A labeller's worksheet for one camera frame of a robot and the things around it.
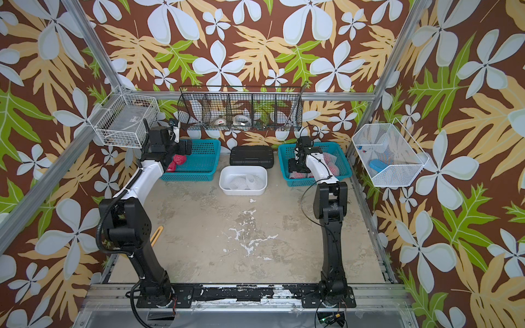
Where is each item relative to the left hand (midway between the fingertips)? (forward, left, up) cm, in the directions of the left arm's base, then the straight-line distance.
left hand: (179, 135), depth 91 cm
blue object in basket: (-17, -84, 0) cm, 85 cm away
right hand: (-1, -55, -20) cm, 58 cm away
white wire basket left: (+2, +21, +7) cm, 23 cm away
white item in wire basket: (+12, -27, 0) cm, 30 cm away
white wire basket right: (-12, -90, 0) cm, 91 cm away
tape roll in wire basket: (+10, -17, +1) cm, 20 cm away
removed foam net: (-14, -33, -16) cm, 39 cm away
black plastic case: (+9, -32, -22) cm, 39 cm away
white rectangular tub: (-9, -28, -21) cm, 36 cm away
